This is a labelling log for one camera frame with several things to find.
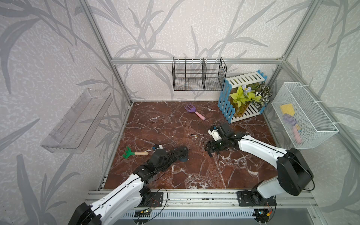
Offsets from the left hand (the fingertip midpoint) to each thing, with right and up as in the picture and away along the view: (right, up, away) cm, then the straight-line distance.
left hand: (177, 156), depth 82 cm
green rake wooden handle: (-33, 0, +9) cm, 34 cm away
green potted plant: (+51, +37, +7) cm, 63 cm away
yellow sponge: (+68, +29, +3) cm, 74 cm away
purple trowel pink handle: (+71, +21, +2) cm, 74 cm away
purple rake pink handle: (+10, +29, +33) cm, 45 cm away
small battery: (+10, +10, +17) cm, 22 cm away
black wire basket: (+14, +55, +23) cm, 61 cm away
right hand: (+19, +5, +4) cm, 20 cm away
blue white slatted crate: (+35, +33, +23) cm, 53 cm away
